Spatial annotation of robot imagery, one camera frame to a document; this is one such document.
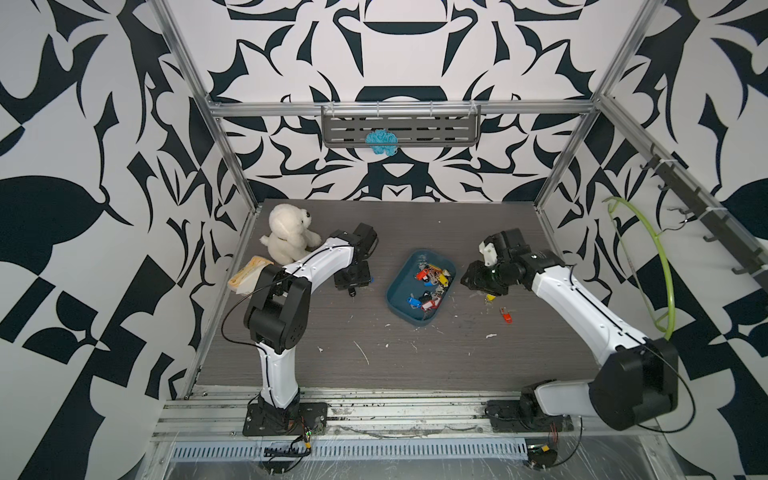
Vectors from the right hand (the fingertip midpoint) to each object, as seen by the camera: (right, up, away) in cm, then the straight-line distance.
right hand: (467, 276), depth 84 cm
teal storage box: (-11, -5, +14) cm, 19 cm away
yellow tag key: (+10, -8, +12) cm, 18 cm away
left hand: (-32, -2, +10) cm, 33 cm away
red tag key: (+14, -13, +8) cm, 21 cm away
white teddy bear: (-51, +11, +7) cm, 53 cm away
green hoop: (+39, +5, -18) cm, 43 cm away
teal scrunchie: (-24, +41, +7) cm, 48 cm away
